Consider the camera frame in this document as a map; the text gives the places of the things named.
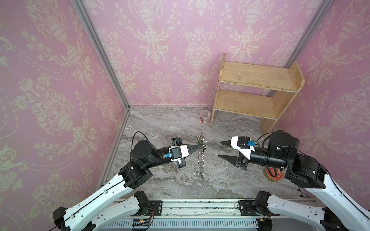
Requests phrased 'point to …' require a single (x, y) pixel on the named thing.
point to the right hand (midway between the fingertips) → (221, 146)
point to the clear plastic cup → (205, 117)
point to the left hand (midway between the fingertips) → (201, 146)
